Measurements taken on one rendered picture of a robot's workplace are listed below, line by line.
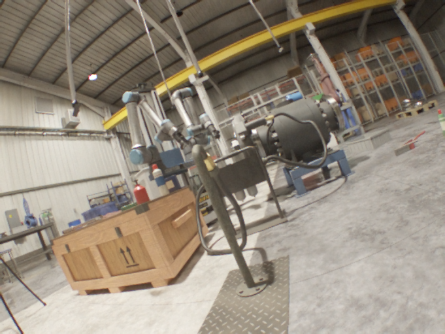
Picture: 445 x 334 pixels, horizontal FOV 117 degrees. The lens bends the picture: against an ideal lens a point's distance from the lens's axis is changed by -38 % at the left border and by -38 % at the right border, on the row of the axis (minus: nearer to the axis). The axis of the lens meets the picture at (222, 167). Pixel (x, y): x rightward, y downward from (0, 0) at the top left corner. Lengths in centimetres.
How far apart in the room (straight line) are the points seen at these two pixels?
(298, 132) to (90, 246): 196
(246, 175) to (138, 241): 83
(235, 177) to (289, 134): 81
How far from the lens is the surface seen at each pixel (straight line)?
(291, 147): 215
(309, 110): 221
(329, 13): 1169
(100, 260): 146
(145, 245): 120
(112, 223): 128
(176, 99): 251
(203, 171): 76
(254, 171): 152
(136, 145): 210
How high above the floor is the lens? 46
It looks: 2 degrees up
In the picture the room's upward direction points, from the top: 22 degrees counter-clockwise
